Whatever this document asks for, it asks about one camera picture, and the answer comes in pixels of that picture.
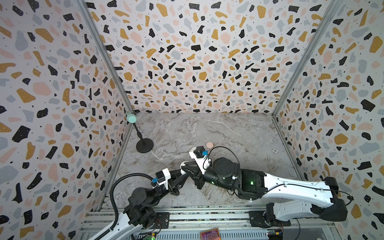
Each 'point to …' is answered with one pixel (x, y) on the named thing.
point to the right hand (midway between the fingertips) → (183, 165)
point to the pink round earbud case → (209, 145)
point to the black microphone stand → (144, 145)
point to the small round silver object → (275, 150)
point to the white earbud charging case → (182, 163)
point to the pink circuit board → (211, 234)
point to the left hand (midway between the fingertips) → (189, 169)
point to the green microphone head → (132, 118)
